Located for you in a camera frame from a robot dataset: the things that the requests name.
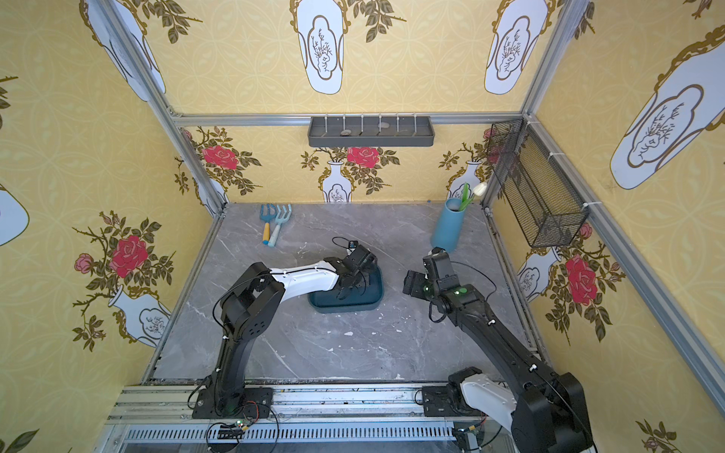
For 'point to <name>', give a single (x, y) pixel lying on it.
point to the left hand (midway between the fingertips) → (361, 276)
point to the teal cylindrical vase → (447, 232)
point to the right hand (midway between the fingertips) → (410, 283)
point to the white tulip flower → (479, 190)
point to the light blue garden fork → (279, 219)
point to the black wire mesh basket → (547, 205)
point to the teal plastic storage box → (372, 296)
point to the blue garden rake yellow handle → (267, 213)
